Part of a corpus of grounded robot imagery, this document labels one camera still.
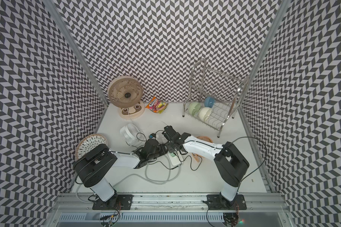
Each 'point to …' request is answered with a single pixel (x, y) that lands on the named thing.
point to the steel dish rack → (213, 95)
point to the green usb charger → (172, 154)
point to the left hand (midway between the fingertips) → (168, 150)
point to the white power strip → (174, 160)
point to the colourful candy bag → (157, 105)
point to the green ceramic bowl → (193, 108)
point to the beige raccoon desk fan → (126, 92)
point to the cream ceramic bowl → (204, 113)
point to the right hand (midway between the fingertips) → (172, 146)
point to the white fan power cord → (147, 122)
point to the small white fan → (131, 134)
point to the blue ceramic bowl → (209, 101)
